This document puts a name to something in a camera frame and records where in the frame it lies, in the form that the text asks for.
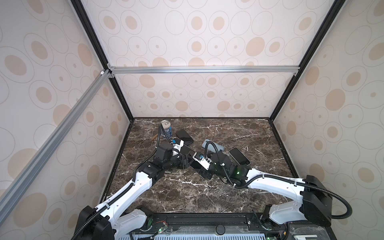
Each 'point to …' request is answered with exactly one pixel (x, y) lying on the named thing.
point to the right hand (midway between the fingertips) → (199, 162)
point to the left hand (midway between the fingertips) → (194, 158)
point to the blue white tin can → (168, 129)
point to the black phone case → (184, 136)
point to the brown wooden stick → (156, 136)
